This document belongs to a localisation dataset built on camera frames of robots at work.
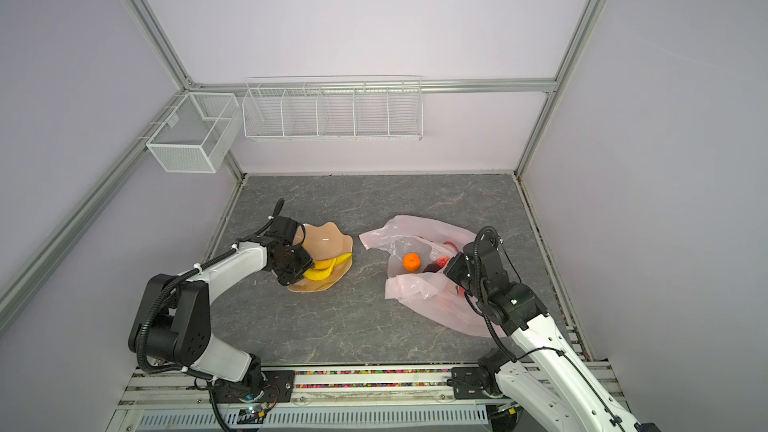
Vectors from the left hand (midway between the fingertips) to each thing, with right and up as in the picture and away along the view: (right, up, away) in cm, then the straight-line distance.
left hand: (312, 270), depth 90 cm
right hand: (+39, +6, -14) cm, 42 cm away
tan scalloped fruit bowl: (+2, +7, +9) cm, 12 cm away
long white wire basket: (+4, +52, +9) cm, 53 cm away
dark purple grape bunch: (+36, 0, +1) cm, 36 cm away
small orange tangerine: (+31, +2, +3) cm, 31 cm away
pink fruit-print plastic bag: (+33, +5, +7) cm, 34 cm away
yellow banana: (+3, +1, 0) cm, 3 cm away
